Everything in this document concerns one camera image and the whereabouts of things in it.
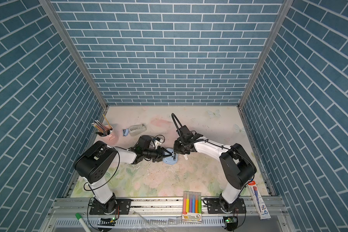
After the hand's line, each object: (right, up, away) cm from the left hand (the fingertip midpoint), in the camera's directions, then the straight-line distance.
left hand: (172, 157), depth 87 cm
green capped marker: (-45, -25, -16) cm, 54 cm away
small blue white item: (-35, +14, +15) cm, 40 cm away
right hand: (+1, +4, +2) cm, 4 cm away
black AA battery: (+1, 0, 0) cm, 1 cm away
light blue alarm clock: (-1, -1, 0) cm, 2 cm away
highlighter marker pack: (+11, -22, -14) cm, 28 cm away
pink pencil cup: (-41, +13, +4) cm, 43 cm away
